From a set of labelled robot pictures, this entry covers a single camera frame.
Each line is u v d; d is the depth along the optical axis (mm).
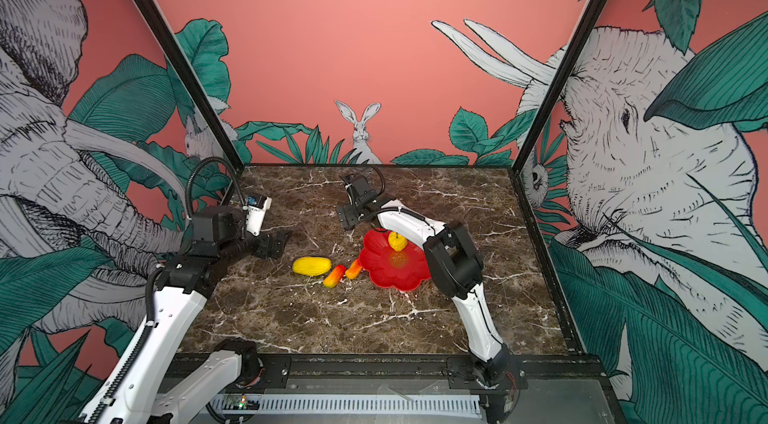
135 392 385
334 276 884
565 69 897
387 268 932
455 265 545
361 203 745
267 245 652
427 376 752
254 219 650
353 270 898
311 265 900
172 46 856
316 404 702
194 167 992
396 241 928
